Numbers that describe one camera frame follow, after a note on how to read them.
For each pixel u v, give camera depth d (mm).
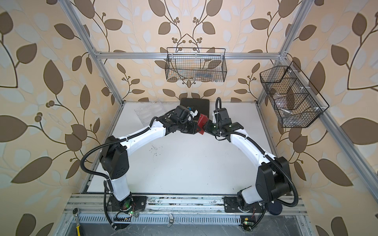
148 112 1109
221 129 628
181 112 664
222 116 654
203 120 831
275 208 710
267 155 450
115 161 476
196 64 963
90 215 722
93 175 850
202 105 1118
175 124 630
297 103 734
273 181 419
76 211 720
